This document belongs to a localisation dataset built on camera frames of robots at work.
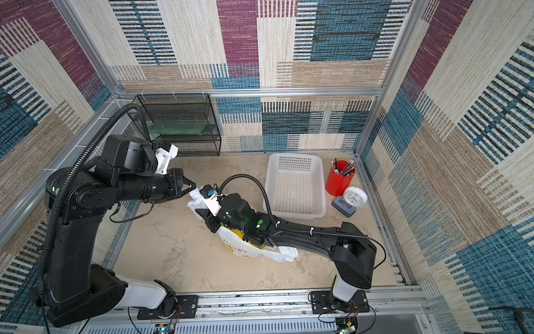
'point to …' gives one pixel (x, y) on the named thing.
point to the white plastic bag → (236, 243)
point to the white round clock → (353, 197)
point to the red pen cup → (336, 184)
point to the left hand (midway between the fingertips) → (198, 185)
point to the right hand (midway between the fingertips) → (204, 207)
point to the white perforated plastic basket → (295, 183)
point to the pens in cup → (348, 170)
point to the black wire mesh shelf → (183, 106)
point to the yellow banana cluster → (238, 232)
